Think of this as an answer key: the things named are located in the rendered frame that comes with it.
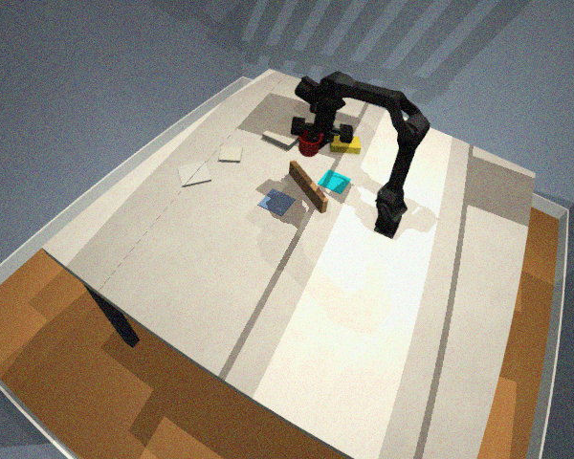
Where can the dark red cup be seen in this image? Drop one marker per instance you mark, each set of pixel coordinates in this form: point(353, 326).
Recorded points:
point(307, 147)

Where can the yellow rectangular block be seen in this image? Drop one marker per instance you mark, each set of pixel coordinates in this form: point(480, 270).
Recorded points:
point(337, 146)

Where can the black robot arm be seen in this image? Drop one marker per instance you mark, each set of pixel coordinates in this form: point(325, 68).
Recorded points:
point(326, 99)

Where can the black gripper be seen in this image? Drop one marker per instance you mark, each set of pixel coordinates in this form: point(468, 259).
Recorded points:
point(323, 126)

